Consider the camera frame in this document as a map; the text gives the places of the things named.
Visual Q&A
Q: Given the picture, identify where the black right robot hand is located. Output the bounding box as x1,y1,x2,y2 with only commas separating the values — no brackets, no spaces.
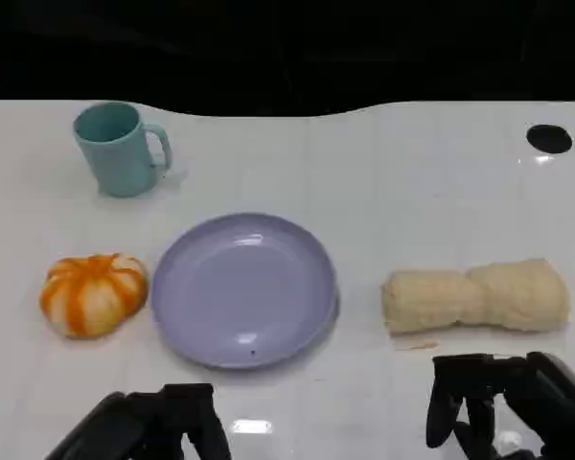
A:
425,352,575,460

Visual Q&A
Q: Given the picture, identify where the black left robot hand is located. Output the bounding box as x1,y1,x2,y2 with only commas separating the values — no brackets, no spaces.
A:
45,382,234,460

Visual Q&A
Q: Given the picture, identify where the lilac plate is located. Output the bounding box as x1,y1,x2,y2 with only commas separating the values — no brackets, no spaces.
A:
150,212,340,371

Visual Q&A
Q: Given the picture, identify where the pale green mug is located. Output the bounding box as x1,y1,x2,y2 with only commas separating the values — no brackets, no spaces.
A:
72,101,173,198

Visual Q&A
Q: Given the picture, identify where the orange and white bread roll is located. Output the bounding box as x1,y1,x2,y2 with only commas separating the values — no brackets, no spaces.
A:
38,253,150,340

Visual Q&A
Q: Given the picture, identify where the beige towel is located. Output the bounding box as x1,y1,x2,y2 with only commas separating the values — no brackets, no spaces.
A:
380,258,571,335

